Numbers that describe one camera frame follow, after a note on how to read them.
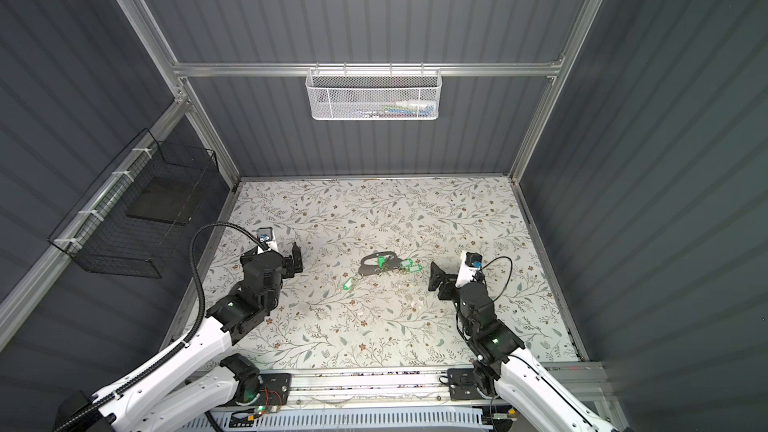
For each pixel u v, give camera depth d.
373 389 0.75
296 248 0.75
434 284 0.74
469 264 0.68
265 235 0.66
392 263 0.96
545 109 0.99
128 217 0.72
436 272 0.74
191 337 0.50
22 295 0.51
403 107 0.92
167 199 0.75
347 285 0.91
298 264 0.74
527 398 0.57
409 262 0.96
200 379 0.59
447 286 0.71
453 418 0.71
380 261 0.96
